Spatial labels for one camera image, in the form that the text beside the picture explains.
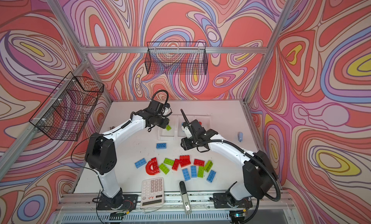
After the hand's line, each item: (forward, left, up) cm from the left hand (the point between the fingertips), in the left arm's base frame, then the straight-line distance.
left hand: (168, 120), depth 92 cm
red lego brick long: (-23, -19, -12) cm, 33 cm away
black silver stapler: (-43, -11, -10) cm, 46 cm away
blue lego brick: (-13, +6, -11) cm, 18 cm away
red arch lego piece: (-27, +7, -11) cm, 30 cm away
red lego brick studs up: (-22, -10, -11) cm, 27 cm away
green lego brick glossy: (-27, +2, -12) cm, 29 cm away
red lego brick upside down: (-25, -5, -12) cm, 28 cm away
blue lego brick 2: (-29, -16, -12) cm, 35 cm away
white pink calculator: (-40, +7, -11) cm, 42 cm away
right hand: (-17, -12, -4) cm, 21 cm away
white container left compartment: (-3, +4, -13) cm, 14 cm away
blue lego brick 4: (-31, -26, -13) cm, 42 cm away
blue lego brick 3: (-30, -11, -12) cm, 35 cm away
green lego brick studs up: (-28, -20, -13) cm, 37 cm away
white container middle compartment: (-11, -9, +15) cm, 20 cm away
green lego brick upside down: (-23, -1, -12) cm, 26 cm away
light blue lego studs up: (-24, +16, -11) cm, 31 cm away
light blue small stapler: (-6, -48, -11) cm, 50 cm away
